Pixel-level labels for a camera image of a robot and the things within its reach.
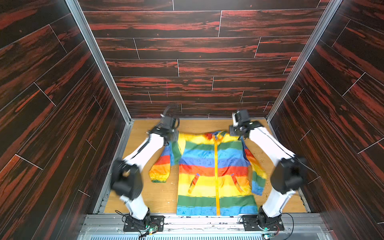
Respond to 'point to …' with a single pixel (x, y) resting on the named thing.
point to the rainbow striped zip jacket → (217, 175)
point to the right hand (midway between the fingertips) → (237, 129)
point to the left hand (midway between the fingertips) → (174, 134)
